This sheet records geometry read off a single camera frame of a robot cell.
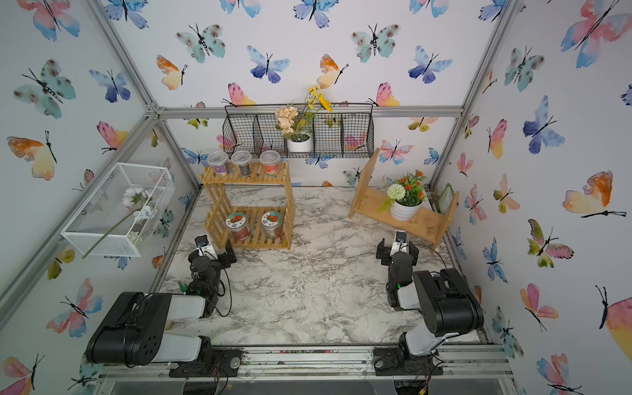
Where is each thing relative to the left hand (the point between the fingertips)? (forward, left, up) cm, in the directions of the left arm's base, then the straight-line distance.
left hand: (218, 241), depth 89 cm
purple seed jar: (+17, -3, +23) cm, 29 cm away
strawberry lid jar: (+6, -6, 0) cm, 8 cm away
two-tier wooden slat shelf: (+15, +3, +1) cm, 16 cm away
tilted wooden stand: (+8, -79, -3) cm, 80 cm away
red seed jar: (+17, -21, +23) cm, 35 cm away
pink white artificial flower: (+2, +17, +21) cm, 27 cm away
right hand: (0, -66, -1) cm, 66 cm away
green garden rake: (-13, +12, -9) cm, 20 cm away
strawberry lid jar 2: (+6, -18, 0) cm, 20 cm away
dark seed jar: (+17, -11, +23) cm, 31 cm away
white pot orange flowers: (+11, -68, +11) cm, 69 cm away
